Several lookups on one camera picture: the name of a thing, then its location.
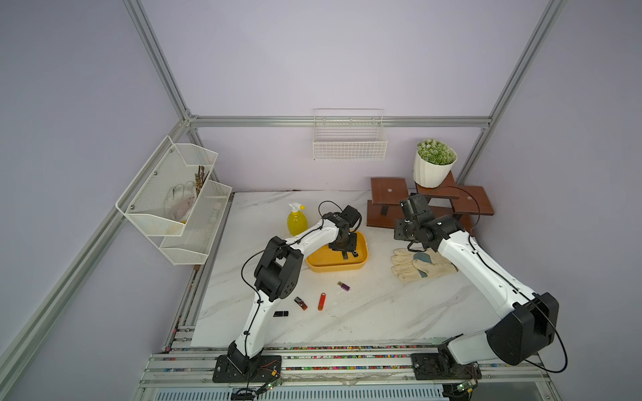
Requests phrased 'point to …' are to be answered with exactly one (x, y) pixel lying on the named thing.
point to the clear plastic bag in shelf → (179, 200)
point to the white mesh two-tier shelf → (189, 241)
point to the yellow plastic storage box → (326, 259)
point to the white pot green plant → (432, 163)
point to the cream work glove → (414, 264)
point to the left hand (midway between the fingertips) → (347, 248)
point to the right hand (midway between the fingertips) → (404, 232)
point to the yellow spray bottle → (298, 220)
